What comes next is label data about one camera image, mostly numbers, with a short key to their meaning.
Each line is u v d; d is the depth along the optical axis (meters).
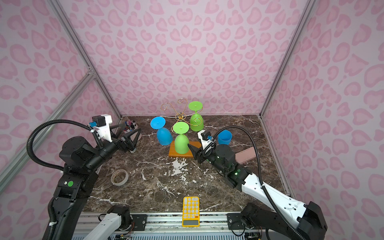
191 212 0.75
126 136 0.50
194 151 0.61
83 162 0.43
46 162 0.40
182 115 0.77
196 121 0.84
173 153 0.98
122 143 0.51
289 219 0.40
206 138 0.57
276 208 0.42
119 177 0.88
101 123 0.48
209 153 0.60
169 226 0.72
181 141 0.74
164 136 0.78
